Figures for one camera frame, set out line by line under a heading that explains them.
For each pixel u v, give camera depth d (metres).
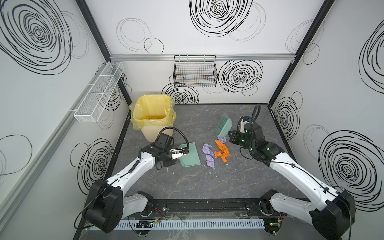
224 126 0.83
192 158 0.89
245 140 0.64
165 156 0.71
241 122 0.69
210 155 0.91
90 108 0.86
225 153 0.92
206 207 0.76
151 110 0.98
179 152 0.72
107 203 0.40
